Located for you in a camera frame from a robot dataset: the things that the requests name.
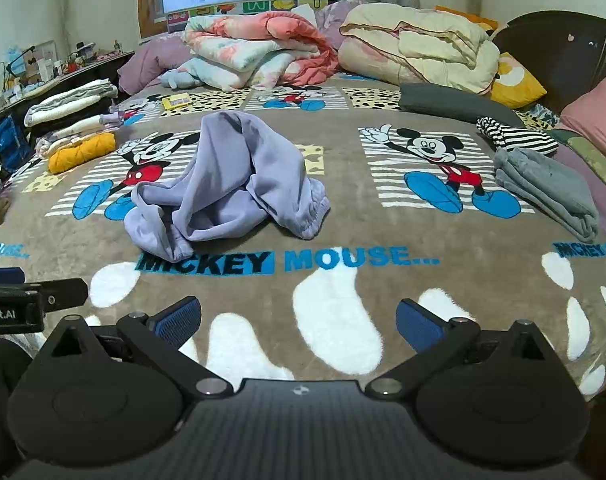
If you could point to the yellow packet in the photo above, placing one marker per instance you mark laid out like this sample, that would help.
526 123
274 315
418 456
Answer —
177 101

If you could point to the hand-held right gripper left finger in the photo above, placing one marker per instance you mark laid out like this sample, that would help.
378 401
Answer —
178 322

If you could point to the black white striped garment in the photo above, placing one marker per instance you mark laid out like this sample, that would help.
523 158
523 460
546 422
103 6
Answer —
518 135

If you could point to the folded cream clothes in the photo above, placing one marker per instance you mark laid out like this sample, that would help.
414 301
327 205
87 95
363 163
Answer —
58 139

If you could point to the cartoon mouse printed blanket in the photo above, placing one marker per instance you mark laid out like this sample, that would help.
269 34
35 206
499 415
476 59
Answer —
383 220

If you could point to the pink floral quilt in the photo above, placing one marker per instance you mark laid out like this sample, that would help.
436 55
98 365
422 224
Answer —
253 35

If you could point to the folded yellow sweater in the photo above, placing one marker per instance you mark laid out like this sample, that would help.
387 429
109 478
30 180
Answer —
83 152

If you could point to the orange pillow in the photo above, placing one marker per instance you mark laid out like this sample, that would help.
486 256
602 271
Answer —
463 16

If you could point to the yellow pillow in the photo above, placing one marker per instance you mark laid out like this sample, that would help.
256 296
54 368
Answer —
518 85

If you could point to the cream quilt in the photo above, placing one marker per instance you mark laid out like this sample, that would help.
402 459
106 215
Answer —
418 45

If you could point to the pink pillow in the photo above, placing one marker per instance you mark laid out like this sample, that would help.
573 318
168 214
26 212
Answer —
598 110

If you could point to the lavender sweatpants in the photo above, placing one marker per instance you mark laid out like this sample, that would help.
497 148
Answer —
223 160

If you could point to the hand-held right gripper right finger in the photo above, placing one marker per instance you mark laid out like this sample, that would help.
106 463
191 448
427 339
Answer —
418 327

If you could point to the purple bedding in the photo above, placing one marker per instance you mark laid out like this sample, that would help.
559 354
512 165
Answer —
148 65

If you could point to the folded lavender garment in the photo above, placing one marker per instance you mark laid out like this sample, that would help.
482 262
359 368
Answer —
112 121

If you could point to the cluttered dark desk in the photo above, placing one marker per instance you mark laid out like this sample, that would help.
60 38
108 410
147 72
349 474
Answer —
105 61

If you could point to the dark grey pillow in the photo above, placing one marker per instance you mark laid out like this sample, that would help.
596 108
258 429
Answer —
448 100

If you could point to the folded grey clothes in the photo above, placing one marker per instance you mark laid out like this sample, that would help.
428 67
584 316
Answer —
548 185

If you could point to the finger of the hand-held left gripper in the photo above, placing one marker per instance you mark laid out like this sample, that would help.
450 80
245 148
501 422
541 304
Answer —
3 276
65 292

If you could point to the blue bag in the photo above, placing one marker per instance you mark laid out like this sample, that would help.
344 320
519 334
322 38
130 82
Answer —
3 140

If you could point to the dark wooden headboard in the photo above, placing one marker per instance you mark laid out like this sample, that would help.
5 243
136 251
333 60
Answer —
558 40

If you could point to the folded white clothes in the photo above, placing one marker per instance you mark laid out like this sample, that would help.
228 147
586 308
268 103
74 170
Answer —
68 102

